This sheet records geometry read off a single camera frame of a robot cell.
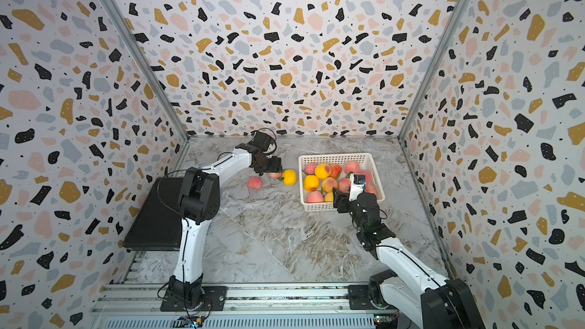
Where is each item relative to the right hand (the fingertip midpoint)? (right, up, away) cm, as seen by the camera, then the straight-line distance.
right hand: (342, 188), depth 84 cm
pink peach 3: (+7, +7, +19) cm, 21 cm away
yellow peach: (-21, +3, +16) cm, 26 cm away
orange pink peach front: (-4, -5, +9) cm, 10 cm away
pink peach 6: (+3, 0, +12) cm, 13 cm away
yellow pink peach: (-4, 0, +13) cm, 14 cm away
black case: (-68, -14, 0) cm, 69 cm away
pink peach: (-12, +6, +19) cm, 23 cm away
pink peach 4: (-35, 0, +14) cm, 38 cm away
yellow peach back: (-6, +6, +15) cm, 17 cm away
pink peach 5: (-10, -5, +8) cm, 14 cm away
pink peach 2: (-27, +3, +17) cm, 32 cm away
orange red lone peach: (-1, +5, +18) cm, 19 cm away
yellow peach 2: (-11, +1, +13) cm, 17 cm away
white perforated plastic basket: (+14, +10, +22) cm, 28 cm away
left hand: (-26, +7, +19) cm, 33 cm away
